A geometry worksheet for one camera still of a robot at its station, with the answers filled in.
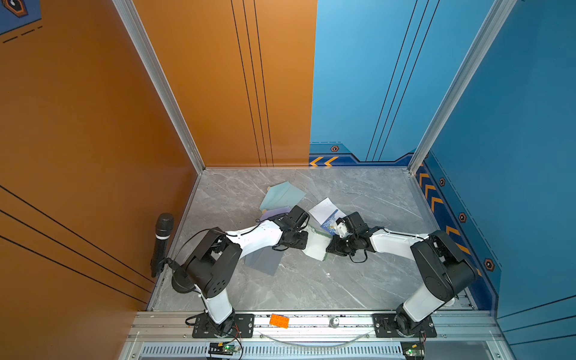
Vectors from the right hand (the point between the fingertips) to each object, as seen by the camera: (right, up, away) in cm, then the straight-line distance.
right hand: (327, 250), depth 91 cm
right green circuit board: (+25, -27, -20) cm, 41 cm away
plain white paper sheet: (+1, +15, +12) cm, 19 cm away
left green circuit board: (-36, -26, -20) cm, 49 cm away
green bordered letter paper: (-4, +2, +2) cm, 5 cm away
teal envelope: (-21, +22, +18) cm, 35 cm away
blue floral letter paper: (+2, +9, +7) cm, 12 cm away
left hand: (-9, +4, 0) cm, 10 cm away
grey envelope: (-24, -3, -4) cm, 25 cm away
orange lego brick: (-18, -19, -17) cm, 31 cm away
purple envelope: (-24, +14, +8) cm, 29 cm away
